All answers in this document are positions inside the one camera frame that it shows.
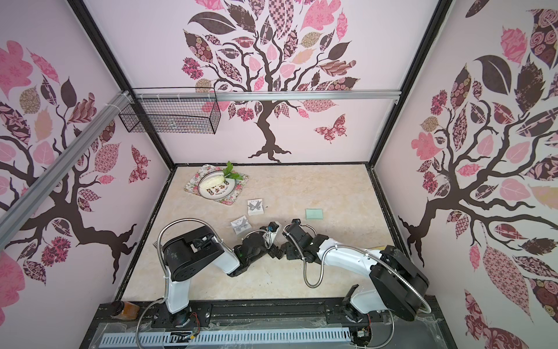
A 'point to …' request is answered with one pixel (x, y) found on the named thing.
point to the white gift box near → (240, 225)
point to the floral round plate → (215, 185)
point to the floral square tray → (192, 185)
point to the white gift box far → (255, 206)
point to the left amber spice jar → (124, 310)
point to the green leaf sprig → (227, 172)
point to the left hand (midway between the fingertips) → (284, 238)
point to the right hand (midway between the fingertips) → (290, 248)
